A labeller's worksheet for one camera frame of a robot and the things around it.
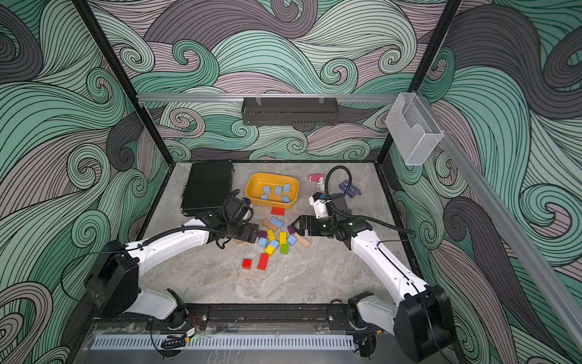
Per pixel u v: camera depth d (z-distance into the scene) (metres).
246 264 0.83
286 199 1.03
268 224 0.95
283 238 0.92
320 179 1.10
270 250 0.87
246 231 0.76
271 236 0.92
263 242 0.88
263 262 0.86
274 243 0.88
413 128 0.78
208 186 1.06
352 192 1.07
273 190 1.07
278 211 1.01
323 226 0.68
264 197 1.02
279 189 1.06
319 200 0.73
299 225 0.70
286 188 1.07
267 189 1.07
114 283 0.42
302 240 0.90
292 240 0.89
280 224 0.97
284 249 0.90
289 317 0.75
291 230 0.93
